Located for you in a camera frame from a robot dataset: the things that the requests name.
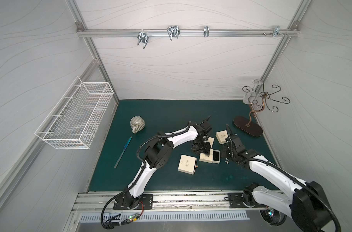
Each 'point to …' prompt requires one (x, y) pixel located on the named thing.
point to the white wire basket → (73, 122)
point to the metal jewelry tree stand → (256, 96)
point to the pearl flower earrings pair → (227, 161)
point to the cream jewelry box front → (187, 164)
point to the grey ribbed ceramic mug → (137, 123)
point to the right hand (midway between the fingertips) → (225, 149)
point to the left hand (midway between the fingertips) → (206, 155)
